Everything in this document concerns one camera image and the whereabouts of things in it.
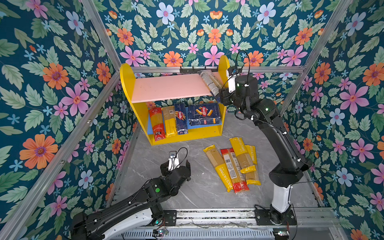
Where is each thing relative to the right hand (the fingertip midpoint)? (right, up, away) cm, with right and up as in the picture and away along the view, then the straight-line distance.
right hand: (227, 86), depth 66 cm
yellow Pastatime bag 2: (+17, -48, +18) cm, 54 cm away
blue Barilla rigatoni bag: (-10, -10, +27) cm, 31 cm away
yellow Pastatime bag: (+15, -40, +23) cm, 48 cm away
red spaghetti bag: (-41, -14, +29) cm, 53 cm away
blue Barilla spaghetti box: (-26, -10, +30) cm, 41 cm away
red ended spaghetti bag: (+9, -48, +18) cm, 52 cm away
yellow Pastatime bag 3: (-3, -38, +28) cm, 48 cm away
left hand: (-21, -36, +9) cm, 43 cm away
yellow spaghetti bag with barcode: (-32, -14, +28) cm, 45 cm away
